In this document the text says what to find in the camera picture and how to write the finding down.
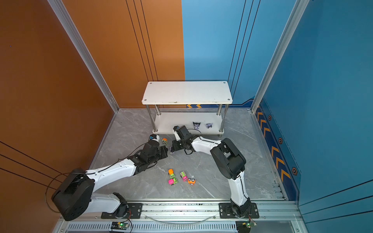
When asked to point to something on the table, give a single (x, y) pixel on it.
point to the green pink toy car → (183, 175)
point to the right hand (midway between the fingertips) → (172, 145)
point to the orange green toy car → (171, 173)
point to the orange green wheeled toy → (164, 141)
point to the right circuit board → (245, 225)
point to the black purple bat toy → (196, 125)
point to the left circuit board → (119, 225)
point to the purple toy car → (209, 125)
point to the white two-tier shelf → (201, 105)
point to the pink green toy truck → (172, 181)
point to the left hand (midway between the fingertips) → (169, 148)
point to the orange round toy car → (191, 181)
